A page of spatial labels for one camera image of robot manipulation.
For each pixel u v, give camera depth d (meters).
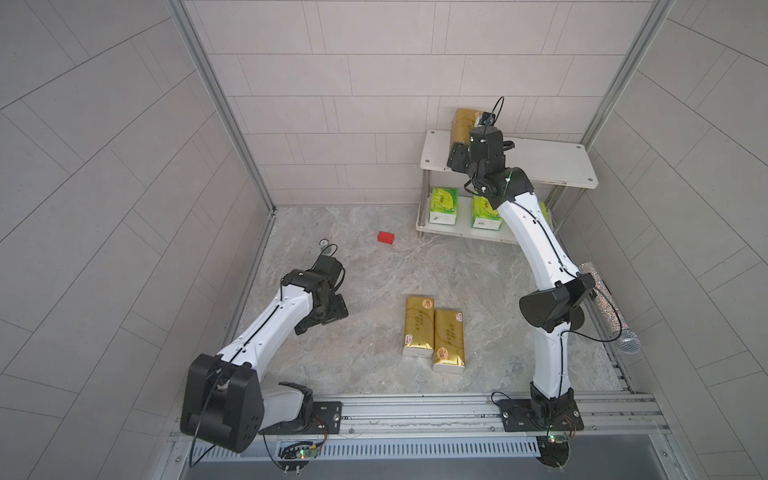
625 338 0.65
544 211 1.04
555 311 0.50
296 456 0.65
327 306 0.65
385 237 1.06
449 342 0.77
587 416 0.72
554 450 0.68
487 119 0.64
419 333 0.79
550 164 0.81
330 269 0.65
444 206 1.01
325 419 0.71
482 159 0.57
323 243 1.01
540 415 0.64
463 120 0.77
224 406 0.39
